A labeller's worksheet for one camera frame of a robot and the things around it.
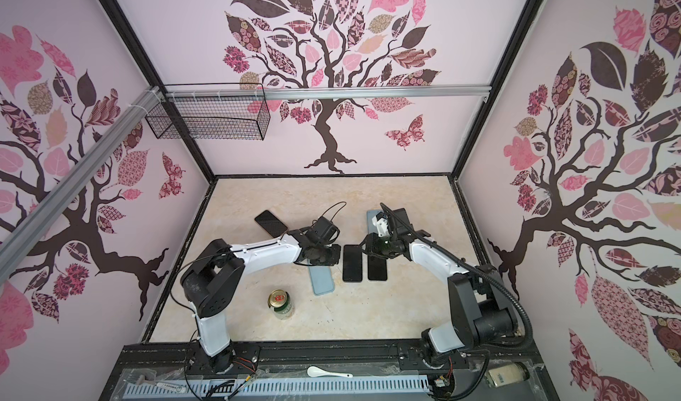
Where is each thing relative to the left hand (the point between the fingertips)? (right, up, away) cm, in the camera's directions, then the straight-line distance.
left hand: (338, 263), depth 91 cm
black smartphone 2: (+5, -2, +2) cm, 5 cm away
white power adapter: (+45, -24, -22) cm, 56 cm away
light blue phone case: (-6, -5, -1) cm, 8 cm away
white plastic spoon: (-5, -25, -20) cm, 32 cm away
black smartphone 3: (+14, -2, +1) cm, 14 cm away
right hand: (+8, +7, -3) cm, 11 cm away
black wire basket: (-41, +55, +4) cm, 69 cm away
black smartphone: (-27, +11, +15) cm, 33 cm away
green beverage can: (-16, -7, -17) cm, 24 cm away
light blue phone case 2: (+11, +13, -6) cm, 18 cm away
